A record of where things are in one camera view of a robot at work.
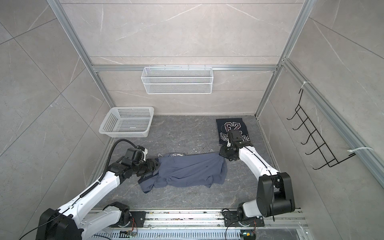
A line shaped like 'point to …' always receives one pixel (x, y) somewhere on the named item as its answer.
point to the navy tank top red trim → (224, 125)
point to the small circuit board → (127, 234)
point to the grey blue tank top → (180, 170)
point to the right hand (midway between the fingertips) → (222, 151)
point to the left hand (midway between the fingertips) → (156, 162)
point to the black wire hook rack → (320, 143)
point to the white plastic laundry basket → (128, 122)
